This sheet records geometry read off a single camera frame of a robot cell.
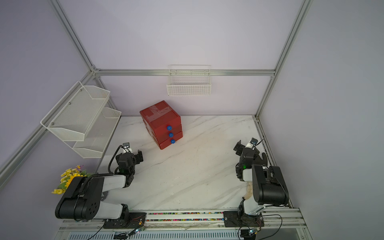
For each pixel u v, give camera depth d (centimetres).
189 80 104
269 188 46
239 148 84
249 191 82
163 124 88
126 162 70
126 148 78
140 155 86
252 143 78
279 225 72
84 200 44
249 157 69
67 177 61
